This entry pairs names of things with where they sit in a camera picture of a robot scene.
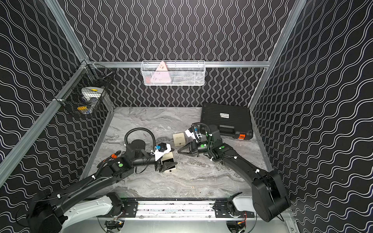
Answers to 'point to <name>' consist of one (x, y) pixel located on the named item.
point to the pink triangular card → (161, 77)
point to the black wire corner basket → (84, 90)
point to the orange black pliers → (113, 156)
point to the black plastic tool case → (234, 122)
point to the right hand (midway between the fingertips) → (179, 152)
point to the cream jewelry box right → (179, 139)
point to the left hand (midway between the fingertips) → (174, 153)
